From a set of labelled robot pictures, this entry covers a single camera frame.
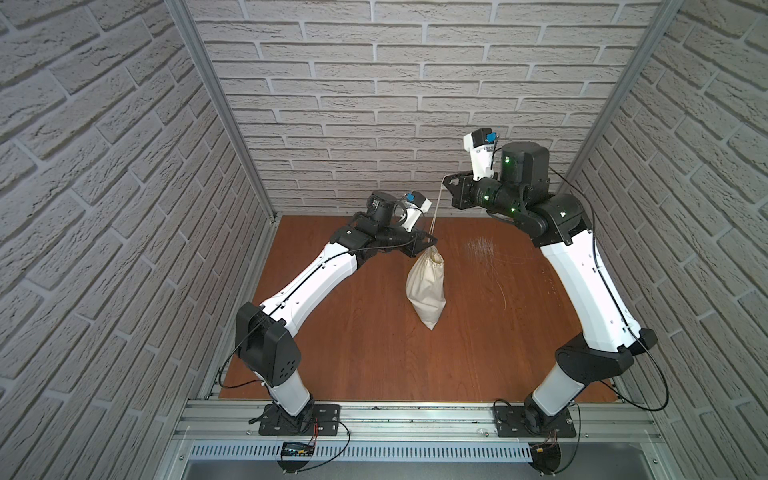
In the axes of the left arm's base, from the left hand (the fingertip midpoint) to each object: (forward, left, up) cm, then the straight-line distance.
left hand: (433, 232), depth 74 cm
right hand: (0, +2, +16) cm, 17 cm away
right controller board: (-45, -27, -30) cm, 60 cm away
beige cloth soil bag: (-9, +2, -10) cm, 14 cm away
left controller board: (-44, +34, -34) cm, 65 cm away
